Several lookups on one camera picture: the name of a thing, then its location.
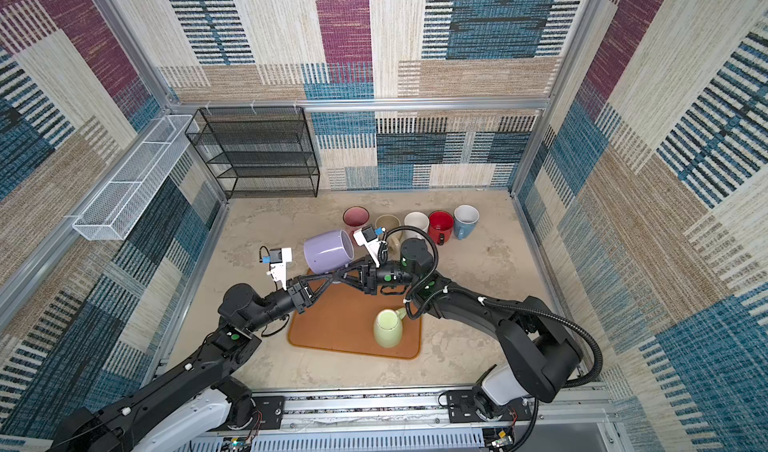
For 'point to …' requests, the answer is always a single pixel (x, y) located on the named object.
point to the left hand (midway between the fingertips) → (333, 276)
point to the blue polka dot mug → (465, 219)
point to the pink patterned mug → (355, 218)
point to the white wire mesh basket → (126, 200)
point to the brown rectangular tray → (342, 322)
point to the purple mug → (327, 252)
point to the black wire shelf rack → (258, 151)
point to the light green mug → (387, 328)
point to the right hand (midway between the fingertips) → (335, 281)
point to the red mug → (440, 226)
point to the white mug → (417, 219)
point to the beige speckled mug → (389, 222)
